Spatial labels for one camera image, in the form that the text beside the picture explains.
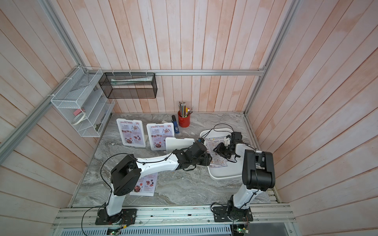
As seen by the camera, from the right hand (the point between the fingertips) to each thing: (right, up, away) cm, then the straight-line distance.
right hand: (216, 149), depth 97 cm
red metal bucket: (-22, +19, +8) cm, 30 cm away
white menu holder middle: (-38, +11, -7) cm, 41 cm away
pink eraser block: (-82, +24, -15) cm, 87 cm away
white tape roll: (-82, +20, -15) cm, 85 cm away
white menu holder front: (-28, +6, -15) cm, 33 cm away
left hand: (-7, -4, -13) cm, 16 cm away
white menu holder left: (-55, +12, -4) cm, 57 cm away
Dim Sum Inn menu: (-3, +4, +3) cm, 5 cm away
